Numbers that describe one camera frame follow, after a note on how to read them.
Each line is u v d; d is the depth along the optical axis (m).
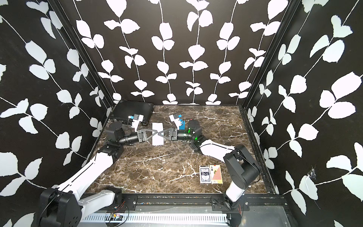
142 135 0.66
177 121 0.74
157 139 0.72
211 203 0.74
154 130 0.72
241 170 0.46
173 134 0.69
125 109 1.18
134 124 0.69
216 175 0.82
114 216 0.70
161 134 0.72
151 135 0.70
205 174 0.82
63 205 0.38
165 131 0.70
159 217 0.70
